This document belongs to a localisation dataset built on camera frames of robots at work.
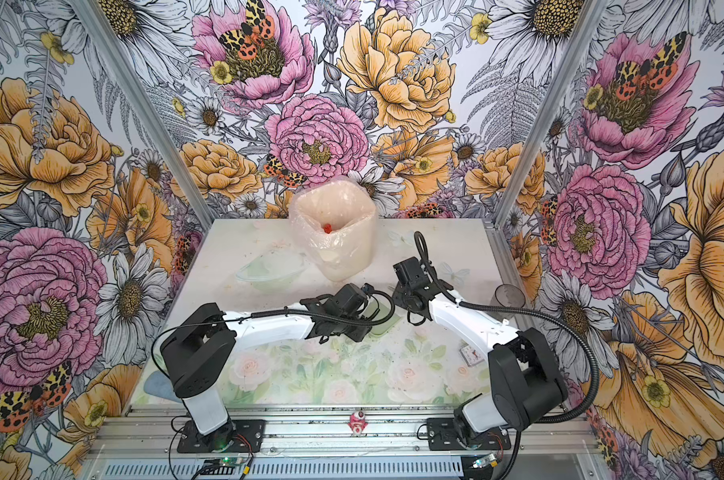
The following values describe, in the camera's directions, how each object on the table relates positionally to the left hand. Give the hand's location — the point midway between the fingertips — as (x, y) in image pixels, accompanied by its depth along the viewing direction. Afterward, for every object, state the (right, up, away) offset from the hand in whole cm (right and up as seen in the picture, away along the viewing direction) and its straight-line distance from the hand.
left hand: (360, 330), depth 89 cm
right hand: (+12, +7, 0) cm, 14 cm away
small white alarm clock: (+31, -6, -4) cm, 32 cm away
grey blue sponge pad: (-53, -12, -9) cm, 55 cm away
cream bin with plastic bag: (-4, +23, +3) cm, 24 cm away
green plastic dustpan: (+6, +8, -14) cm, 17 cm away
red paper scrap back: (-9, +30, -4) cm, 31 cm away
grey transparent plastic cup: (+43, +10, -1) cm, 45 cm away
